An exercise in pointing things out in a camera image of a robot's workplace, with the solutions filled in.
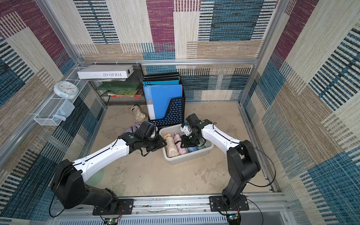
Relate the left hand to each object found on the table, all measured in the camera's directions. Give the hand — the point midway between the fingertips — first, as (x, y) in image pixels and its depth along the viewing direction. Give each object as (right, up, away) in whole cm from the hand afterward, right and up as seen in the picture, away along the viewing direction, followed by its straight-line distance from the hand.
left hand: (166, 143), depth 81 cm
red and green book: (-24, +32, +19) cm, 44 cm away
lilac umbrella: (-26, +7, +20) cm, 33 cm away
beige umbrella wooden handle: (+3, -4, 0) cm, 5 cm away
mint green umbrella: (+21, -4, +8) cm, 23 cm away
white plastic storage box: (+24, -1, -2) cm, 24 cm away
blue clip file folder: (-6, +27, +10) cm, 29 cm away
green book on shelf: (-36, +38, +19) cm, 55 cm away
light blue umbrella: (+16, -4, +7) cm, 18 cm away
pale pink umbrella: (+9, -4, +2) cm, 10 cm away
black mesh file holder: (+5, +17, +17) cm, 25 cm away
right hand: (+9, -2, +5) cm, 11 cm away
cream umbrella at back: (-23, +16, +24) cm, 37 cm away
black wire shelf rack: (-21, +43, +15) cm, 50 cm away
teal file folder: (-4, +38, +13) cm, 41 cm away
